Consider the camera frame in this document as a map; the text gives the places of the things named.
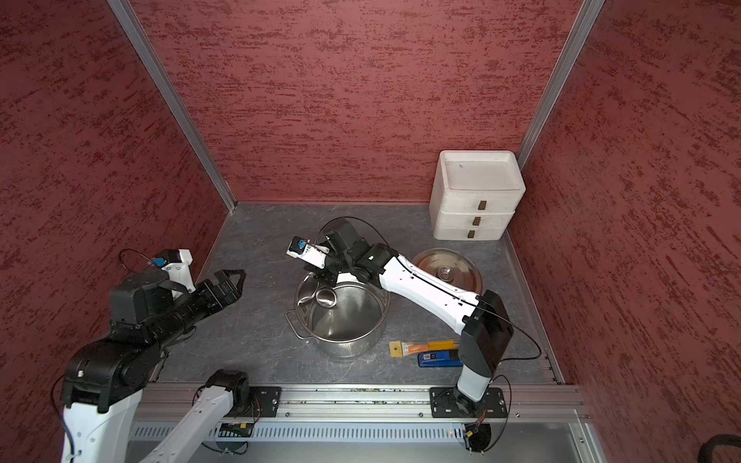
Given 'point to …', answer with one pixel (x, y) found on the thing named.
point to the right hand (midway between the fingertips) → (311, 267)
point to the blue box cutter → (442, 359)
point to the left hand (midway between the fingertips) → (229, 288)
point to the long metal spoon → (326, 297)
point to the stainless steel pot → (346, 319)
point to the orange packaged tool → (399, 348)
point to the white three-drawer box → (474, 194)
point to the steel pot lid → (452, 266)
